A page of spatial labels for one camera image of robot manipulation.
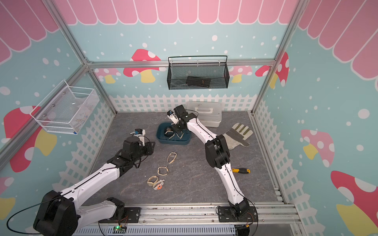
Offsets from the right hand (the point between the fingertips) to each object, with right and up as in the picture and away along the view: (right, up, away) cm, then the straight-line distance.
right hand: (177, 126), depth 100 cm
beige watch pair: (-3, -7, +5) cm, 9 cm away
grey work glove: (+43, -7, +5) cm, 43 cm away
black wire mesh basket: (+2, +35, +1) cm, 35 cm away
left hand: (-12, -11, -15) cm, 22 cm away
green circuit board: (-26, -51, -28) cm, 64 cm away
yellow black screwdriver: (+41, -27, -13) cm, 50 cm away
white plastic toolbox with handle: (+23, +9, +3) cm, 25 cm away
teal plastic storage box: (-11, -9, +4) cm, 15 cm away
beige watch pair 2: (+3, -6, +5) cm, 9 cm away
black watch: (-6, -4, +5) cm, 9 cm away
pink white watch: (-4, -5, +5) cm, 8 cm away
